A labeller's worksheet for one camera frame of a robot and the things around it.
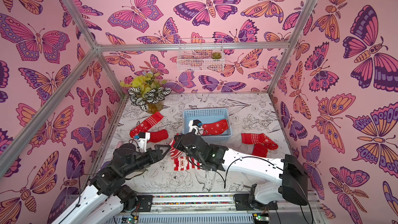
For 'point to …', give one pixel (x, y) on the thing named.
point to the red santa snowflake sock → (215, 127)
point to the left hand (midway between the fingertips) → (168, 148)
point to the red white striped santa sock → (174, 152)
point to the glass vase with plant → (147, 90)
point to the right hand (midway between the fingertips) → (172, 135)
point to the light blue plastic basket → (207, 115)
